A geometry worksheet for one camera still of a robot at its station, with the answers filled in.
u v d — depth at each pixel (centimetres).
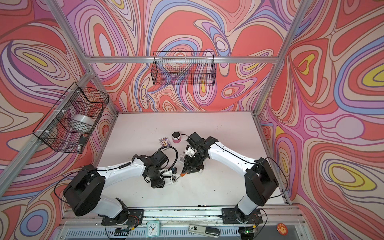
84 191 43
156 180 75
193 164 70
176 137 99
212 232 65
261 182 43
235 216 66
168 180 83
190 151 77
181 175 77
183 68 97
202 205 77
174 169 78
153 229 69
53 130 66
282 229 70
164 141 101
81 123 70
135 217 73
